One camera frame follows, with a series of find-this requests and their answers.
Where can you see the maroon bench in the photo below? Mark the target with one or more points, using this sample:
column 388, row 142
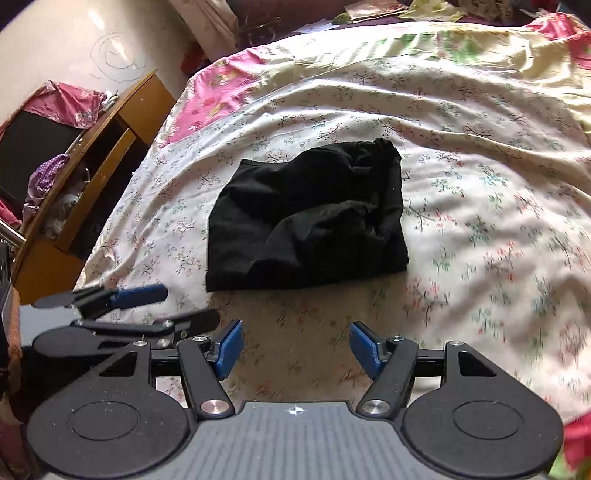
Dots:
column 304, row 11

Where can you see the metal tube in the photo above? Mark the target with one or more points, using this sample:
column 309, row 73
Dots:
column 10, row 233

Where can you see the pink floral cloth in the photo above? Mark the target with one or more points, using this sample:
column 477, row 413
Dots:
column 64, row 104

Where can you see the grey cloth bundle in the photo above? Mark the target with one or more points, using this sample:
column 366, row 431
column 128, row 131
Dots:
column 69, row 203

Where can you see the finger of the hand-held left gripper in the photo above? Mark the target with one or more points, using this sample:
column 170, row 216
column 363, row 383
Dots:
column 184, row 323
column 138, row 295

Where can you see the black pants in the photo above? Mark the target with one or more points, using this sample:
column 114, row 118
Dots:
column 300, row 221

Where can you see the black monitor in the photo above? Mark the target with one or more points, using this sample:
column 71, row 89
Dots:
column 32, row 147

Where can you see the beige curtain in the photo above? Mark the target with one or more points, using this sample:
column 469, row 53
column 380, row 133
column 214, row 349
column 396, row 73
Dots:
column 207, row 23

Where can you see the scattered papers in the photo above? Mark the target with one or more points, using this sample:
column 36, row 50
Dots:
column 369, row 9

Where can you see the pink flower print bedsheet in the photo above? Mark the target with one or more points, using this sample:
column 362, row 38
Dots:
column 217, row 92

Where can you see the purple dotted cloth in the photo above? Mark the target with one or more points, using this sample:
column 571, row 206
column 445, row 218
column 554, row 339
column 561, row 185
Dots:
column 46, row 177

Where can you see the wooden desk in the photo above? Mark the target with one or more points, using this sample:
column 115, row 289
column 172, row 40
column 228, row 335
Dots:
column 138, row 115

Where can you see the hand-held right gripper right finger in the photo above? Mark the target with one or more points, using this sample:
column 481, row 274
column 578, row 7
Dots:
column 364, row 350

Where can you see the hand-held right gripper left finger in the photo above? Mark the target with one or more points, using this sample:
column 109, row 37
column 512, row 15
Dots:
column 228, row 350

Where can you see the green white bag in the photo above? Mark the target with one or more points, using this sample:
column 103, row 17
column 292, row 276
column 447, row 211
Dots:
column 434, row 9

